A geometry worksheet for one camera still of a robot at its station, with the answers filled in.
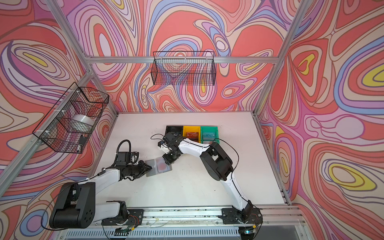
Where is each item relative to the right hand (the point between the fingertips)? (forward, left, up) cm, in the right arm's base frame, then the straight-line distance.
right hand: (168, 164), depth 93 cm
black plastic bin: (+23, -5, +4) cm, 24 cm away
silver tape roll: (+10, +38, +33) cm, 51 cm away
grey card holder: (-1, +6, +1) cm, 6 cm away
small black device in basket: (+2, +39, +26) cm, 47 cm away
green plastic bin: (+20, -28, +3) cm, 34 cm away
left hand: (-3, +9, +2) cm, 10 cm away
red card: (+20, -16, +2) cm, 26 cm away
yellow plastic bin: (+24, -16, +5) cm, 29 cm away
